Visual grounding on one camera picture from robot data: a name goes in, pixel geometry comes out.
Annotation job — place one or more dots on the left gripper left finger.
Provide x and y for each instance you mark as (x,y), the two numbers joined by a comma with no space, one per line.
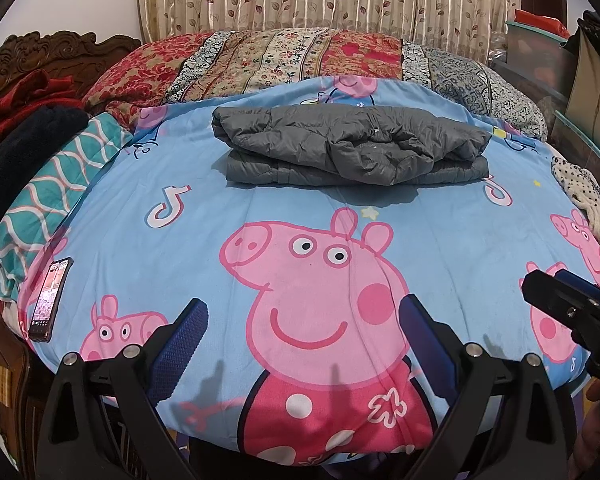
(75,438)

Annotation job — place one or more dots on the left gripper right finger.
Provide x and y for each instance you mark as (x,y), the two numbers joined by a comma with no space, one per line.
(503,420)

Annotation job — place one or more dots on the grey quilted puffer jacket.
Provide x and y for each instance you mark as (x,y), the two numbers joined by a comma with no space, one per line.
(340,144)

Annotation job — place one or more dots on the person's right hand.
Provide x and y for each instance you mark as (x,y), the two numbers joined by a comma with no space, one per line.
(587,446)

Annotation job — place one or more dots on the white black-dotted cloth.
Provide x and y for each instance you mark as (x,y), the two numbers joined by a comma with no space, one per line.
(582,188)

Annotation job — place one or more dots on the smartphone with dark case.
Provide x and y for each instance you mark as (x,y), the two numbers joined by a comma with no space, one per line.
(46,306)

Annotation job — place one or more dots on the teal wave pattern cloth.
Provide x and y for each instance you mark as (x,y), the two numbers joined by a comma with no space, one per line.
(48,197)

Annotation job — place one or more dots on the clear plastic storage drawers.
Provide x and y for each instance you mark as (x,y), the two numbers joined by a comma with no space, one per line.
(562,76)

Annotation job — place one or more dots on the dark navy fuzzy cloth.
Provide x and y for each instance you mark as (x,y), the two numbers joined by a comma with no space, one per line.
(26,149)

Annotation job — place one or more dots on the blue cartoon pig bedsheet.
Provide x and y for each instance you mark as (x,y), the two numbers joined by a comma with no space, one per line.
(304,358)

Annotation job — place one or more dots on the patchwork floral quilt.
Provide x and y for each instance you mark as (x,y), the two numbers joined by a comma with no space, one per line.
(195,67)

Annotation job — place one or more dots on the red velvet cloth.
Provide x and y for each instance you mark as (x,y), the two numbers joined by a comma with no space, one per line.
(32,92)

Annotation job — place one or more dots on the carved dark wooden headboard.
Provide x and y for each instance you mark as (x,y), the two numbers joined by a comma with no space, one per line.
(63,54)

